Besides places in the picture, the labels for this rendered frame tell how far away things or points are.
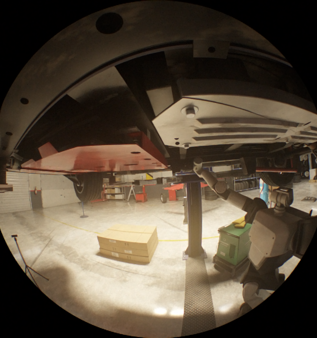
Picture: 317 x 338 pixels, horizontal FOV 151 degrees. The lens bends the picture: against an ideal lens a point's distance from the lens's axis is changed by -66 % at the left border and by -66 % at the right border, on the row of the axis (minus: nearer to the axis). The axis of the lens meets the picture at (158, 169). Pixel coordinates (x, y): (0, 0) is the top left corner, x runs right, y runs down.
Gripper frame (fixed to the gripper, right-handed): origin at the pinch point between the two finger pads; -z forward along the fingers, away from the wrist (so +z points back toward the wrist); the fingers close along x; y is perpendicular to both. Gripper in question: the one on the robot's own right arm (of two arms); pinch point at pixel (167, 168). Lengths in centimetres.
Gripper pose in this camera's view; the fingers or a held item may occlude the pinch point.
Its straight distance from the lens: 92.6
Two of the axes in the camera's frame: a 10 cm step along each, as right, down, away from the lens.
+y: -2.0, -0.8, -9.8
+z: 9.8, -0.9, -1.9
